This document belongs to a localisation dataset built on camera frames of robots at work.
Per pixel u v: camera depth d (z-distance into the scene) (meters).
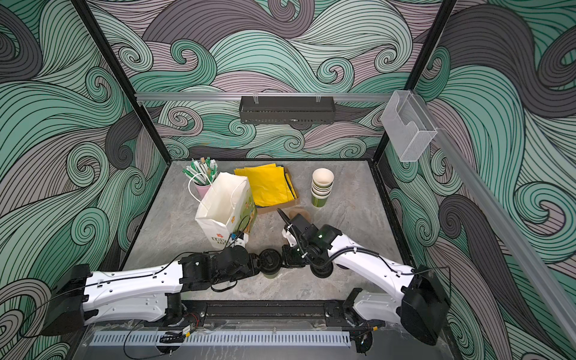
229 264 0.55
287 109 0.96
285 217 0.71
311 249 0.54
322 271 0.81
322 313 0.74
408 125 0.78
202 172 0.93
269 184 1.04
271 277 0.81
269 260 0.74
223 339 0.70
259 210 0.95
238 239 0.70
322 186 0.88
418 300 0.38
